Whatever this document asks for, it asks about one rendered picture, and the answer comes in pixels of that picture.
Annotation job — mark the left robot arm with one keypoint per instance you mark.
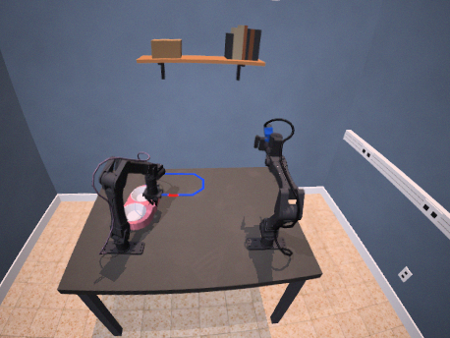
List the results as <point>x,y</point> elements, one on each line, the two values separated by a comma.
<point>117,183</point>

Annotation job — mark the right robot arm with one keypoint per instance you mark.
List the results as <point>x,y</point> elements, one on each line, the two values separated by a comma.
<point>282,209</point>

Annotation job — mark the steel bowl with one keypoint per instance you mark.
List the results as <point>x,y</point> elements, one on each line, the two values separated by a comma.
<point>137,194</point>
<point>135,211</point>

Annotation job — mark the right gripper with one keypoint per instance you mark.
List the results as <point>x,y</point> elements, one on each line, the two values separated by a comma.
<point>263,141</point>

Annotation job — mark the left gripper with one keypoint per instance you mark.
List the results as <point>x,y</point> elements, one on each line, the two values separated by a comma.
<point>152,194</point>

